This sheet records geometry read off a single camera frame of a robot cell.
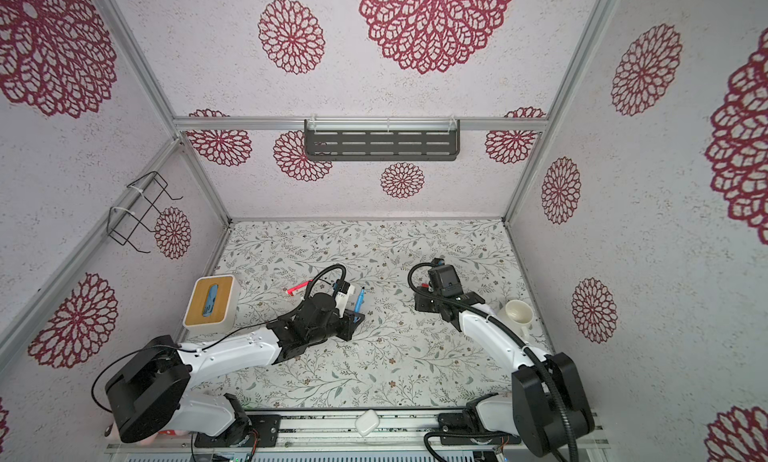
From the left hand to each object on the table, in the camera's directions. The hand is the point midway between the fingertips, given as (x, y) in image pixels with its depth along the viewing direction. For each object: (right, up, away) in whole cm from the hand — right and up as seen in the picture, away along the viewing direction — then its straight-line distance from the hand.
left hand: (361, 320), depth 84 cm
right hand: (+18, +8, +4) cm, 20 cm away
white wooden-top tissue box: (-46, +3, +8) cm, 47 cm away
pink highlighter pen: (-22, +8, +16) cm, 28 cm away
